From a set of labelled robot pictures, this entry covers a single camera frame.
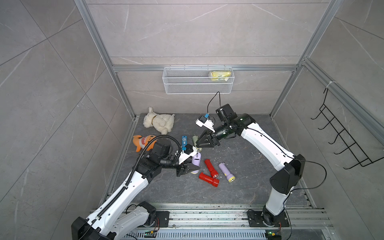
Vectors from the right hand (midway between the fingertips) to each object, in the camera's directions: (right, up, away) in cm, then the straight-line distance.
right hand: (199, 144), depth 69 cm
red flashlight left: (+9, -23, +15) cm, 29 cm away
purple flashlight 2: (+18, -20, +16) cm, 32 cm away
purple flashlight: (-2, -5, -8) cm, 10 cm away
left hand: (-1, -8, -2) cm, 8 cm away
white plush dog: (-24, +11, +33) cm, 43 cm away
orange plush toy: (-37, -2, +25) cm, 45 cm away
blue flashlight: (-10, -2, +31) cm, 33 cm away
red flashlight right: (+7, -15, +22) cm, 27 cm away
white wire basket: (0, +40, +32) cm, 51 cm away
